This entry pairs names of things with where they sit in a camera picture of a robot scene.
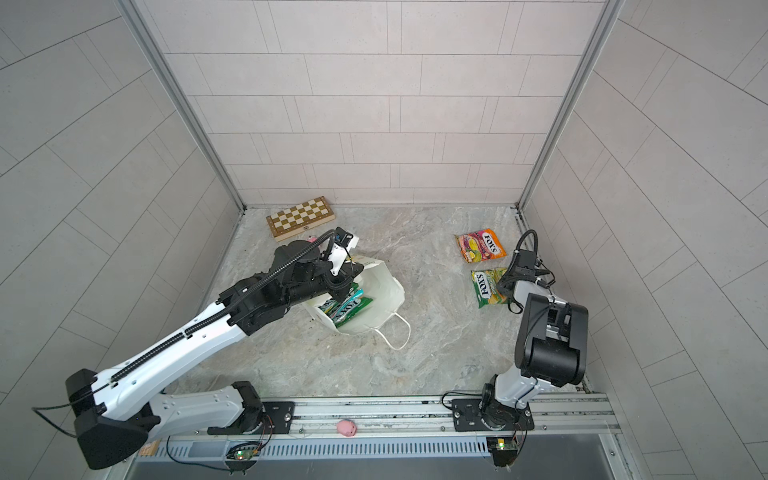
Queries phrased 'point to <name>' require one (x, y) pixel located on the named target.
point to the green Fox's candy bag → (485, 287)
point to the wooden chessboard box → (300, 218)
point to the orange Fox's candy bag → (480, 246)
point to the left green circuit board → (244, 454)
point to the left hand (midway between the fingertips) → (370, 267)
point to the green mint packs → (347, 306)
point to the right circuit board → (504, 450)
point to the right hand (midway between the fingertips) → (512, 282)
